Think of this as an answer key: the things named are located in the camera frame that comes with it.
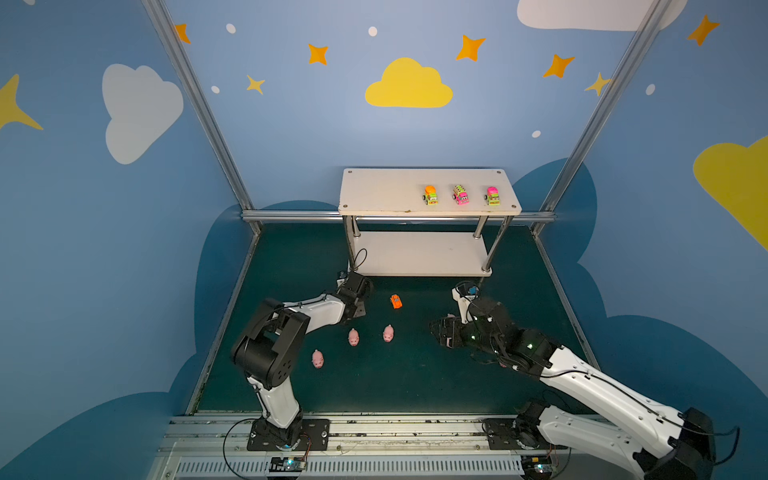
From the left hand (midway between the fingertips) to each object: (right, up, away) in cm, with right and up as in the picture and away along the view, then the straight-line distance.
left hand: (356, 306), depth 97 cm
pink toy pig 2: (+11, -7, -7) cm, 15 cm away
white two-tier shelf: (+24, +18, +10) cm, 32 cm away
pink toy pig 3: (-10, -13, -12) cm, 21 cm away
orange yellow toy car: (+13, +2, +1) cm, 14 cm away
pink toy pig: (0, -8, -8) cm, 11 cm away
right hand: (+25, 0, -21) cm, 33 cm away
